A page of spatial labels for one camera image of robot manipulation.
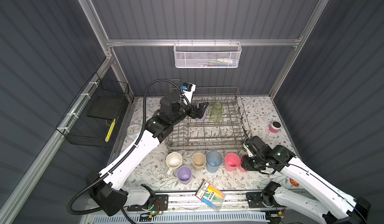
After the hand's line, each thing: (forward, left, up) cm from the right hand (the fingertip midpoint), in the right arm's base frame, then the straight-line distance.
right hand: (244, 166), depth 75 cm
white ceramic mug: (+7, +37, -8) cm, 39 cm away
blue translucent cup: (+4, +15, -1) cm, 16 cm away
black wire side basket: (+16, +76, +19) cm, 80 cm away
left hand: (+21, +22, +27) cm, 41 cm away
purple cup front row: (-2, +31, -8) cm, 32 cm away
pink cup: (+6, +4, -7) cm, 10 cm away
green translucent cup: (+36, +11, -1) cm, 38 cm away
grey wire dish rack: (+29, +5, -11) cm, 31 cm away
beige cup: (+6, +23, -7) cm, 25 cm away
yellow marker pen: (+10, +64, +18) cm, 68 cm away
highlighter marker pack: (-12, +17, -8) cm, 22 cm away
